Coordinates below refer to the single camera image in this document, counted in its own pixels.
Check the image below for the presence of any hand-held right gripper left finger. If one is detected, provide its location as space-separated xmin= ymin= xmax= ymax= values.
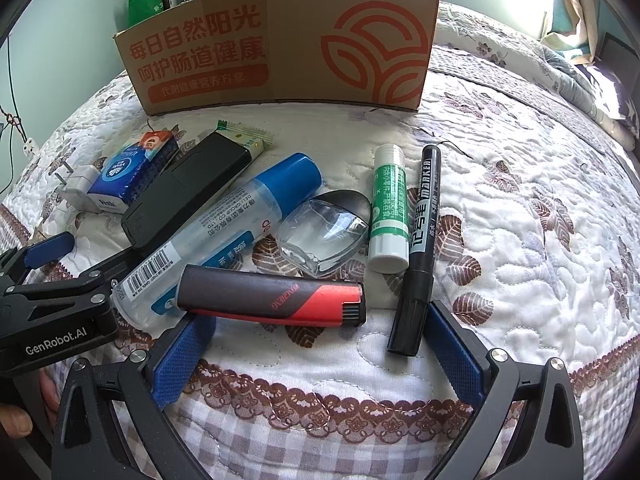
xmin=52 ymin=312 xmax=218 ymax=480

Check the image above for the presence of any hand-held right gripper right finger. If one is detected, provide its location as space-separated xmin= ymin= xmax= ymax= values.
xmin=425 ymin=300 xmax=586 ymax=480

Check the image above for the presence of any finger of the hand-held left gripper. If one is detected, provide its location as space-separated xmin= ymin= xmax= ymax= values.
xmin=67 ymin=246 xmax=143 ymax=302
xmin=0 ymin=232 xmax=76 ymax=292

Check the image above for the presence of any white charger plug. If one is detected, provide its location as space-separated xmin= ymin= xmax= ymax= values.
xmin=56 ymin=162 xmax=102 ymax=214

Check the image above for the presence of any blue tissue pack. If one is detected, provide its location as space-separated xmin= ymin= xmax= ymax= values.
xmin=89 ymin=130 xmax=180 ymax=213

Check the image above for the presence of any black rectangular box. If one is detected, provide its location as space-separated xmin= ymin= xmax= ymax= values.
xmin=121 ymin=132 xmax=253 ymax=252

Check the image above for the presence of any black marker pen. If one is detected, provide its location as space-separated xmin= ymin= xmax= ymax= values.
xmin=386 ymin=144 xmax=444 ymax=356

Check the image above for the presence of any red black lighter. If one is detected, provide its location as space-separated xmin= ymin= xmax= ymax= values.
xmin=177 ymin=264 xmax=367 ymax=329

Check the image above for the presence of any blue capped glue bottle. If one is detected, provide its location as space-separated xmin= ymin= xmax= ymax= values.
xmin=112 ymin=152 xmax=324 ymax=329

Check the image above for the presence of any green white glue stick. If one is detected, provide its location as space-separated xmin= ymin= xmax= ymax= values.
xmin=367 ymin=143 xmax=412 ymax=274

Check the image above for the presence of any green snack packet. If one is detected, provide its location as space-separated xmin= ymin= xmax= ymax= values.
xmin=215 ymin=120 xmax=276 ymax=159

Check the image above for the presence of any brown cardboard box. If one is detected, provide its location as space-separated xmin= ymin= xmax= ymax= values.
xmin=111 ymin=0 xmax=444 ymax=116

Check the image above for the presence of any person's left hand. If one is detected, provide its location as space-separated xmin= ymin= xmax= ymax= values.
xmin=0 ymin=371 xmax=62 ymax=442

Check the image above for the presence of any floral quilted bed cover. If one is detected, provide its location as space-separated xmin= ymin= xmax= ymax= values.
xmin=0 ymin=45 xmax=640 ymax=480

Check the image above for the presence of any metal spoon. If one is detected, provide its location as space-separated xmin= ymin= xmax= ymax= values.
xmin=315 ymin=190 xmax=372 ymax=226

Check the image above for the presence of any purple star pillow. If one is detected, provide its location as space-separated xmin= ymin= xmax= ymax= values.
xmin=575 ymin=60 xmax=640 ymax=137

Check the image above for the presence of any folded floral quilt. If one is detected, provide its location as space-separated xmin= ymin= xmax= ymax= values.
xmin=432 ymin=1 xmax=640 ymax=161

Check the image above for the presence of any dark padded headboard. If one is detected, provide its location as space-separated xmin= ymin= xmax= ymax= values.
xmin=600 ymin=32 xmax=640 ymax=67

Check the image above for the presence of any red twisted cord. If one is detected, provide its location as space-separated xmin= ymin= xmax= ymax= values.
xmin=0 ymin=105 xmax=32 ymax=144

